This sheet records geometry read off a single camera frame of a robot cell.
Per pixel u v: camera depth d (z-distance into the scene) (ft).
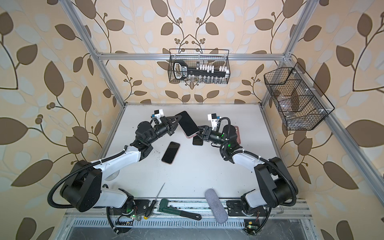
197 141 3.23
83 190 1.40
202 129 2.32
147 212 2.37
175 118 2.43
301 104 2.40
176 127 2.42
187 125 2.37
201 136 2.29
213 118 2.43
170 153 3.07
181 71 2.77
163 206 2.42
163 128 2.27
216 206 2.37
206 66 2.65
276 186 1.42
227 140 2.07
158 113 2.47
